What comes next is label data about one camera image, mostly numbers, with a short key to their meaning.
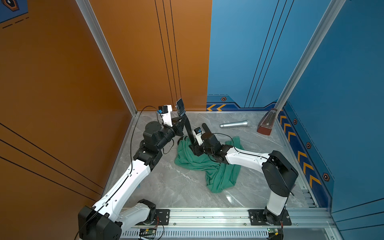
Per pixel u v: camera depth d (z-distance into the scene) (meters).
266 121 1.02
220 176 0.80
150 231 0.72
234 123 1.11
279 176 0.47
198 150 0.77
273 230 0.72
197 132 0.77
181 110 0.64
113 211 0.40
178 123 0.60
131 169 0.48
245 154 0.57
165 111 0.59
